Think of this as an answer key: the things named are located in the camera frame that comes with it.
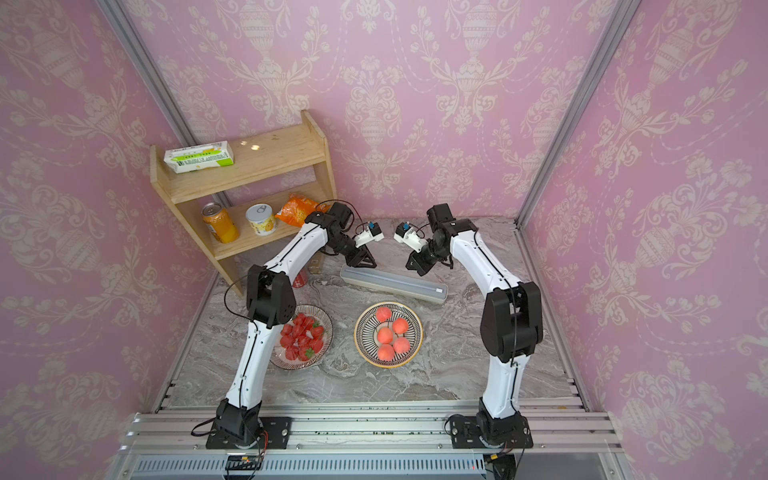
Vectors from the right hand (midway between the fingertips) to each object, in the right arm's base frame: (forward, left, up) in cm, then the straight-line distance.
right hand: (413, 263), depth 90 cm
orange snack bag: (+13, +34, +13) cm, 38 cm away
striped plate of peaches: (-17, +9, -12) cm, 22 cm away
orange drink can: (+5, +52, +16) cm, 55 cm away
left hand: (+6, +13, -6) cm, 15 cm away
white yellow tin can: (+9, +43, +13) cm, 46 cm away
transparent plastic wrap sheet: (-18, +33, -10) cm, 39 cm away
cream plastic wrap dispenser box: (-4, 0, -7) cm, 8 cm away
